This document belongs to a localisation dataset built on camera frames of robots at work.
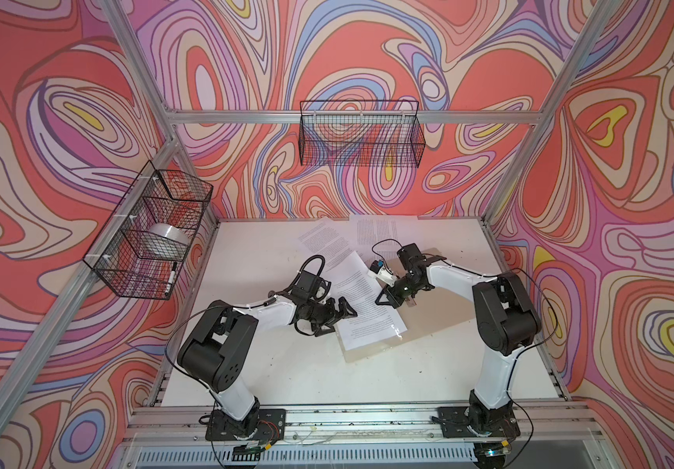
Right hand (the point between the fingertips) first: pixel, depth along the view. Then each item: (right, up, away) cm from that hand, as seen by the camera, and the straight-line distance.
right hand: (383, 306), depth 93 cm
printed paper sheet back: (+3, +23, +22) cm, 32 cm away
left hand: (-11, -3, -6) cm, 13 cm away
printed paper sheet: (-10, +8, +5) cm, 14 cm away
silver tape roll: (-57, +21, -23) cm, 64 cm away
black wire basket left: (-64, +19, -21) cm, 70 cm away
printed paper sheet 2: (-18, +22, +22) cm, 36 cm away
